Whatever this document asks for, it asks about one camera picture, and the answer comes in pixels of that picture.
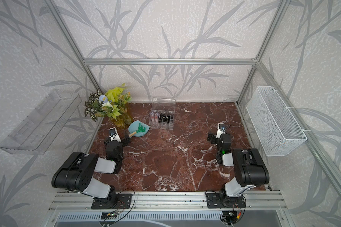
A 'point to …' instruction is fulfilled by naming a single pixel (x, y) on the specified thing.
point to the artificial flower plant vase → (113, 103)
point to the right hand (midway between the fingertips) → (217, 129)
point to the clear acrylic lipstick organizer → (163, 105)
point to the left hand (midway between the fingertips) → (118, 132)
